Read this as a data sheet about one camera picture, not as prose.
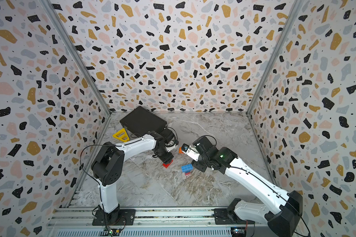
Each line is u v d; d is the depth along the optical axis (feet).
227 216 2.15
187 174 2.90
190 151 2.13
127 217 2.41
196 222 2.40
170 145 2.76
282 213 1.24
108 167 1.64
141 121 3.60
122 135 3.51
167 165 3.02
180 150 2.19
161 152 2.63
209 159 1.76
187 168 2.74
